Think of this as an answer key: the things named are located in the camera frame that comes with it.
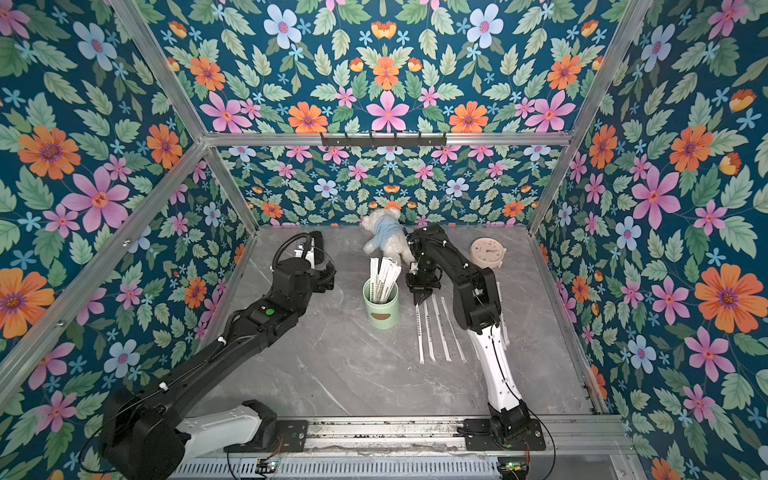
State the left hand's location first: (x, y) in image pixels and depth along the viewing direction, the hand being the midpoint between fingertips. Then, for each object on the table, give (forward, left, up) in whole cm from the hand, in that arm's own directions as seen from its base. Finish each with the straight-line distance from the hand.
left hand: (317, 259), depth 79 cm
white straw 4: (-22, -39, -24) cm, 51 cm away
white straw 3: (-12, -34, -24) cm, 43 cm away
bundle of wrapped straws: (-1, -17, -9) cm, 19 cm away
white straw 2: (-20, -30, -24) cm, 43 cm away
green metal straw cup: (-10, -16, -16) cm, 25 cm away
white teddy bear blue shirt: (+21, -19, -14) cm, 32 cm away
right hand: (-2, -29, -20) cm, 36 cm away
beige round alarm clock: (+17, -56, -23) cm, 62 cm away
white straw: (-20, -27, -24) cm, 41 cm away
